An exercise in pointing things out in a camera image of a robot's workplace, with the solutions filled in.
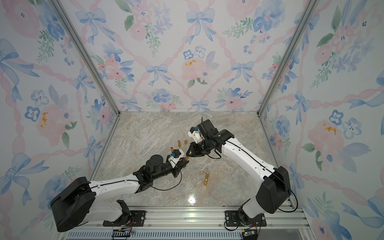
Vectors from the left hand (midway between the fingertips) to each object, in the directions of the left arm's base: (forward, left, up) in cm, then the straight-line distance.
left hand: (187, 159), depth 79 cm
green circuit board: (-31, -30, -18) cm, 47 cm away
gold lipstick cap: (+20, +3, -13) cm, 23 cm away
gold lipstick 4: (-8, -10, -11) cm, 17 cm away
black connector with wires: (-31, +32, -18) cm, 47 cm away
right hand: (+1, -1, +4) cm, 4 cm away
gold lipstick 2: (+18, +7, -13) cm, 23 cm away
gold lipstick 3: (+12, +11, -11) cm, 20 cm away
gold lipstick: (-1, 0, +4) cm, 4 cm away
